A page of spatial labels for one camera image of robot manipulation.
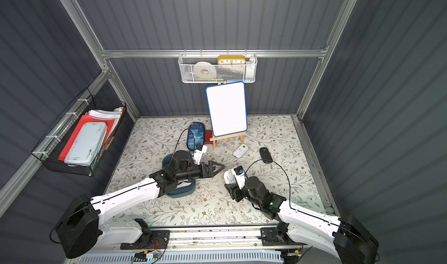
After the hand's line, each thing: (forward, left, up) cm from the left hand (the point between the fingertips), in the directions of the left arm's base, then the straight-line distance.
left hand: (221, 170), depth 74 cm
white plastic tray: (+6, +53, +12) cm, 55 cm away
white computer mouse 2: (+22, -11, -18) cm, 30 cm away
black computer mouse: (+18, -25, -17) cm, 35 cm away
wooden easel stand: (+26, +5, -12) cm, 29 cm away
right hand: (0, -6, -9) cm, 11 cm away
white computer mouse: (-1, -4, -5) cm, 6 cm away
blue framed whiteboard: (+34, -3, +5) cm, 34 cm away
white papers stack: (+23, +51, +12) cm, 57 cm away
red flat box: (+36, +9, -18) cm, 41 cm away
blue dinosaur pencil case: (+33, +16, -15) cm, 40 cm away
